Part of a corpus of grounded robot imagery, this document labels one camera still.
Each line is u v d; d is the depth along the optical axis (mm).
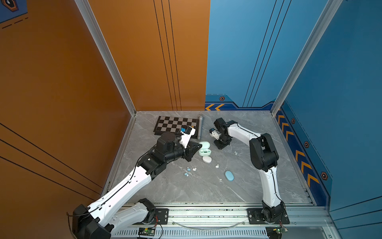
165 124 1087
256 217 725
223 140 864
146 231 720
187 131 596
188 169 891
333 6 694
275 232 699
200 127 1079
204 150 681
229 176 851
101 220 387
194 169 889
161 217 736
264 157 570
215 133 940
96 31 769
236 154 950
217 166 901
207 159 916
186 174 870
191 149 602
